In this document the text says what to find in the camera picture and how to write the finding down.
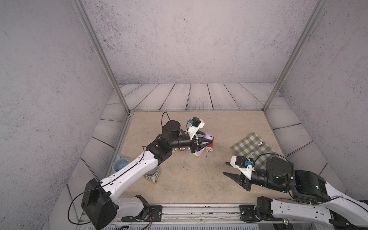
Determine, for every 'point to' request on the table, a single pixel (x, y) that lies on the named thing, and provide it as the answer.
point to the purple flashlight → (207, 135)
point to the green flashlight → (174, 149)
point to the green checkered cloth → (254, 147)
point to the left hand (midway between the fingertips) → (211, 140)
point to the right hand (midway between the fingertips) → (227, 168)
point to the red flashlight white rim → (209, 149)
